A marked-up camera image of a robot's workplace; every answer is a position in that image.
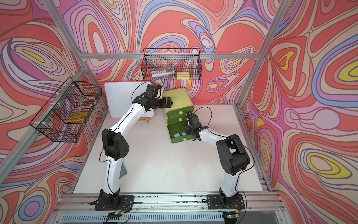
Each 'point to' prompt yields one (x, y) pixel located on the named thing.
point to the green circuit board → (114, 216)
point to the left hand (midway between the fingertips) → (168, 102)
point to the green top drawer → (180, 112)
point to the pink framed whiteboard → (120, 95)
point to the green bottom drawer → (180, 128)
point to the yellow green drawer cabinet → (180, 99)
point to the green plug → (176, 135)
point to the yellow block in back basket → (183, 75)
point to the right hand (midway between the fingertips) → (191, 128)
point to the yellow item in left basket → (77, 117)
